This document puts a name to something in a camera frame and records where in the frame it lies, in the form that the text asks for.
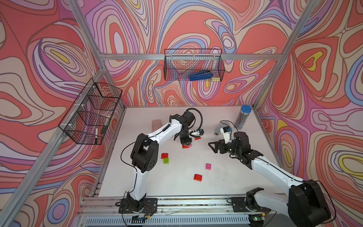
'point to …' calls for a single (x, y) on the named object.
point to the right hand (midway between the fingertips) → (215, 146)
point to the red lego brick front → (197, 177)
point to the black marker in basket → (96, 135)
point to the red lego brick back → (197, 138)
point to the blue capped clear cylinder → (242, 116)
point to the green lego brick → (166, 161)
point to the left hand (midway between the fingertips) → (189, 140)
